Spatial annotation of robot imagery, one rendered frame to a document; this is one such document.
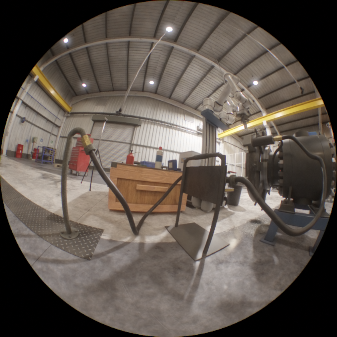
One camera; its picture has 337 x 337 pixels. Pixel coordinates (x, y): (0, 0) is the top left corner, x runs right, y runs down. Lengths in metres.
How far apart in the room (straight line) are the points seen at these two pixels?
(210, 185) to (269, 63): 9.18
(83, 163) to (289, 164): 4.05
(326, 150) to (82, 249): 1.60
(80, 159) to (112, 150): 5.96
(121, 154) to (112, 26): 10.00
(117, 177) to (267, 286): 1.21
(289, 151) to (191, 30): 7.85
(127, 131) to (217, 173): 9.12
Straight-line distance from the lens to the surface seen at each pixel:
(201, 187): 0.63
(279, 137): 0.92
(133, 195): 0.98
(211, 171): 0.59
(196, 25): 8.10
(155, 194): 1.02
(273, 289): 0.64
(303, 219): 0.91
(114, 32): 8.90
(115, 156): 9.04
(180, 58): 8.86
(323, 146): 1.11
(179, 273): 0.53
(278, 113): 9.70
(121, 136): 9.34
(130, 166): 0.94
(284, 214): 0.89
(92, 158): 0.53
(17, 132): 10.17
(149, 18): 8.32
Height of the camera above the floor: 0.42
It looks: 3 degrees up
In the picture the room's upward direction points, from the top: 7 degrees clockwise
